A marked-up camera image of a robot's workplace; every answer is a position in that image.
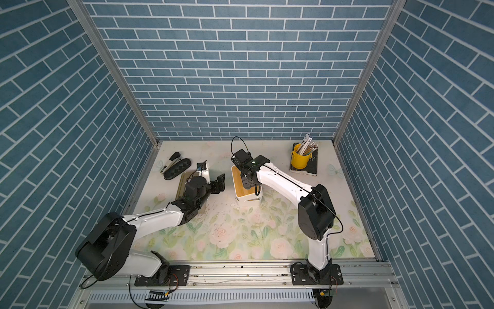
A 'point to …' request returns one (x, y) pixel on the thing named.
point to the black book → (312, 167)
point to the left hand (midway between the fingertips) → (222, 175)
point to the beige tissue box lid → (185, 176)
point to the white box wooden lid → (242, 193)
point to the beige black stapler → (172, 160)
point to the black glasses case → (177, 168)
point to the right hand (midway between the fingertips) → (254, 180)
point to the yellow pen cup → (298, 160)
